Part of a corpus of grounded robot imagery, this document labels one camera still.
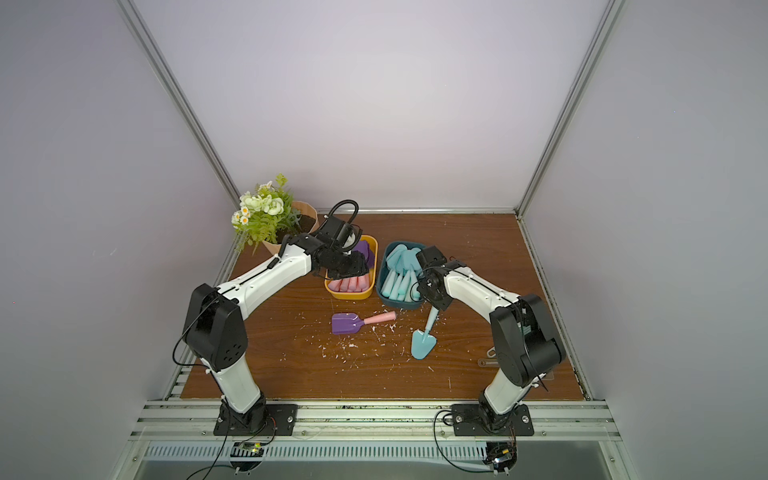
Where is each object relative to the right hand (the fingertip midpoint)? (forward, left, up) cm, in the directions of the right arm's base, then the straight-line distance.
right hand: (429, 284), depth 92 cm
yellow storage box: (-3, +23, -3) cm, 23 cm away
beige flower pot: (+19, +42, +7) cm, 47 cm away
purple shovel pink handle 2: (-11, +25, -5) cm, 28 cm away
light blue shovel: (+6, +8, -2) cm, 11 cm away
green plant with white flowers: (+7, +46, +24) cm, 52 cm away
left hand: (0, +19, +8) cm, 20 cm away
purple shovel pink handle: (-1, +25, 0) cm, 25 cm away
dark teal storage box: (+7, +15, -2) cm, 17 cm away
